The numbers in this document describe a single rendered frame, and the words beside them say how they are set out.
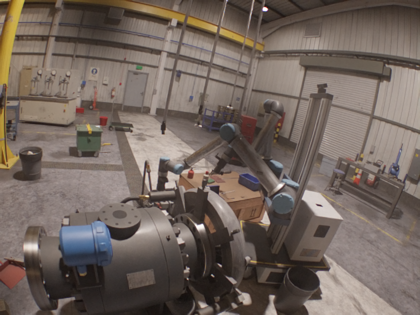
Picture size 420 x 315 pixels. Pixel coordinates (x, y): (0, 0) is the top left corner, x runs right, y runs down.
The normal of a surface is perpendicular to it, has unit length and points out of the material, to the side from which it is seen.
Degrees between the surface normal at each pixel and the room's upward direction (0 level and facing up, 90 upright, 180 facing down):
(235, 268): 74
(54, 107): 90
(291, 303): 93
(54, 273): 52
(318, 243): 90
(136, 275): 62
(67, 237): 26
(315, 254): 90
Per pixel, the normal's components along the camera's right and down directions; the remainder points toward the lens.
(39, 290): 0.58, -0.01
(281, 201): -0.40, 0.22
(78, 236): 0.43, -0.69
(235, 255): 0.04, -0.18
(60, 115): 0.30, 0.33
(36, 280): 0.57, -0.24
